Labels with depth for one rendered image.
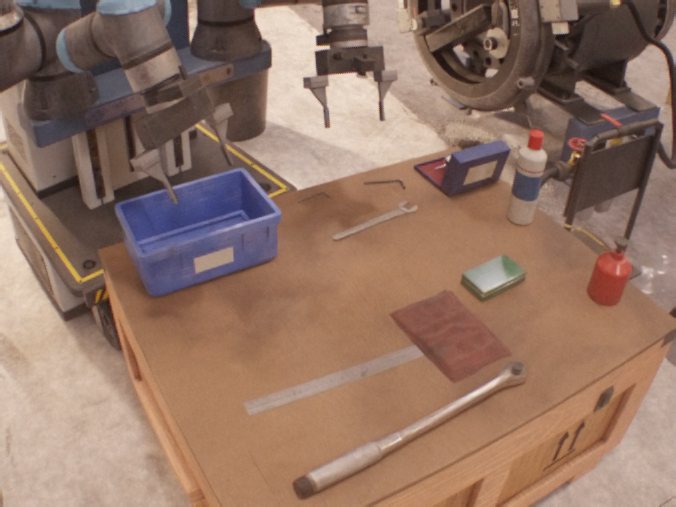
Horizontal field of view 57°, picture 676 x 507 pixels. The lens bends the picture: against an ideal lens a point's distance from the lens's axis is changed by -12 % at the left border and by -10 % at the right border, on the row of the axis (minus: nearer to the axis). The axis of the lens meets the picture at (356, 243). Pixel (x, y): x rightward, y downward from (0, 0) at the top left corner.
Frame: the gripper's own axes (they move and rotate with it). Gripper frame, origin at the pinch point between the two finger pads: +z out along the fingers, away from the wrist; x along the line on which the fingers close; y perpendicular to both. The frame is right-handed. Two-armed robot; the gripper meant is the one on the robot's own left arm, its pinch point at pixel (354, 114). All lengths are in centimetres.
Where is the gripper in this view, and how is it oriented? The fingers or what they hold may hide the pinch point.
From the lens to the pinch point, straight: 134.5
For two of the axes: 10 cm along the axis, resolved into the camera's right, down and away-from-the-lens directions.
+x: 8.3, -2.0, 5.2
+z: 0.8, 9.7, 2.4
